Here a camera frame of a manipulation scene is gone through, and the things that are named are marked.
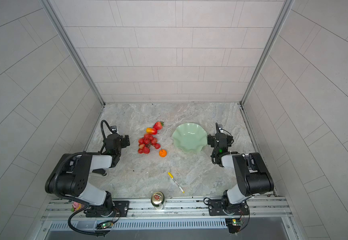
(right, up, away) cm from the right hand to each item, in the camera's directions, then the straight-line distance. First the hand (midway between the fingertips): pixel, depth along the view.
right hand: (218, 133), depth 95 cm
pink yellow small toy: (-72, -31, -26) cm, 83 cm away
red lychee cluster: (-45, -5, -6) cm, 46 cm away
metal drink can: (-34, -26, -30) cm, 52 cm away
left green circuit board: (-58, -37, -29) cm, 75 cm away
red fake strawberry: (-39, +5, +4) cm, 40 cm away
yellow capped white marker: (-25, -26, -16) cm, 40 cm away
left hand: (-62, 0, -1) cm, 62 cm away
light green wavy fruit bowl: (-18, -3, +3) cm, 19 cm away
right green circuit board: (+1, -38, -27) cm, 47 cm away
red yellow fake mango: (-43, +1, +2) cm, 43 cm away
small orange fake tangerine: (-35, -11, -8) cm, 37 cm away
